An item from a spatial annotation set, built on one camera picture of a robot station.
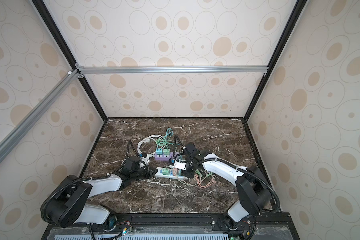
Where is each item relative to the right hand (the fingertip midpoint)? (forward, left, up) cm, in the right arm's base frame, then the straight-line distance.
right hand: (184, 169), depth 86 cm
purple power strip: (+9, +13, -3) cm, 16 cm away
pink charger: (-2, +5, +2) cm, 6 cm away
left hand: (+1, +14, -1) cm, 14 cm away
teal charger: (+11, +15, +2) cm, 19 cm away
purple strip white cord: (+28, +20, -5) cm, 35 cm away
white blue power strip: (-1, +15, -3) cm, 15 cm away
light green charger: (-1, +11, 0) cm, 11 cm away
